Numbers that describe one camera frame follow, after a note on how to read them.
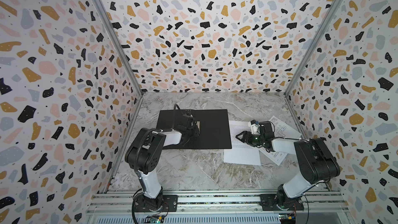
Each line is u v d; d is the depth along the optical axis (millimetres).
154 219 702
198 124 1032
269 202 733
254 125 898
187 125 793
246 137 853
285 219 715
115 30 870
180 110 894
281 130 1021
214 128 1030
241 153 909
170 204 733
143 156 487
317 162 467
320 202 764
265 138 757
